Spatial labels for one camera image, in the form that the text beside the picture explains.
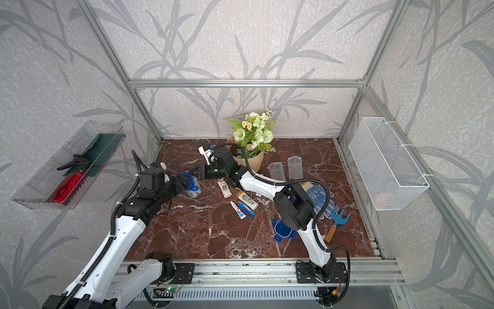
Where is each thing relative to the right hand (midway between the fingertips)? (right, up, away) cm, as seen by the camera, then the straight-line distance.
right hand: (188, 171), depth 79 cm
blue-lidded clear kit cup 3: (+49, 0, +25) cm, 55 cm away
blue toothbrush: (+21, -18, +12) cm, 30 cm away
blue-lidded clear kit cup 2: (+39, -1, +22) cm, 45 cm away
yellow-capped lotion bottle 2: (+24, -15, +13) cm, 31 cm away
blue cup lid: (+39, -27, +6) cm, 48 cm away
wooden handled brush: (+65, -22, +7) cm, 69 cm away
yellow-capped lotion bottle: (+11, -10, +17) cm, 23 cm away
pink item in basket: (+75, -9, -7) cm, 76 cm away
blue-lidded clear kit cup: (+1, -8, +2) cm, 8 cm away
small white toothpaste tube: (+21, -21, +10) cm, 32 cm away
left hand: (-1, -3, -1) cm, 3 cm away
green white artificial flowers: (+27, +17, +7) cm, 32 cm away
